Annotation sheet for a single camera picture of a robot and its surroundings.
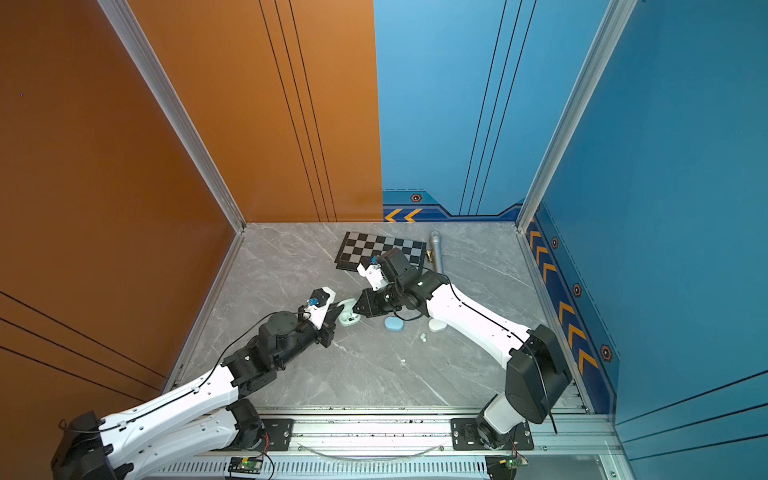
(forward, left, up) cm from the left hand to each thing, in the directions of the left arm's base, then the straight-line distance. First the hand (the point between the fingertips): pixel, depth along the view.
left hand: (341, 303), depth 75 cm
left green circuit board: (-32, +21, -22) cm, 44 cm away
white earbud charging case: (+3, -26, -17) cm, 31 cm away
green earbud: (0, -22, -18) cm, 29 cm away
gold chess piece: (+31, -26, -17) cm, 44 cm away
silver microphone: (+32, -29, -17) cm, 46 cm away
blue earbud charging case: (+3, -13, -17) cm, 22 cm away
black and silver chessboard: (+33, 0, -16) cm, 37 cm away
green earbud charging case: (-2, -1, -2) cm, 3 cm away
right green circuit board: (-31, -42, -19) cm, 56 cm away
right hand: (-1, -3, -1) cm, 4 cm away
